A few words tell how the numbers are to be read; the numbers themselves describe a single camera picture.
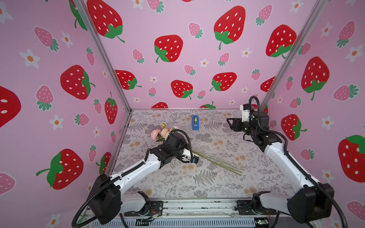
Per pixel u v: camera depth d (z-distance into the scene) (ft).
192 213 2.40
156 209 2.41
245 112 2.29
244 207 2.41
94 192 1.35
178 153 2.21
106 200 1.31
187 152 2.34
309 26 2.46
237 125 2.26
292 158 1.54
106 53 2.83
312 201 1.28
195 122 3.54
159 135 2.79
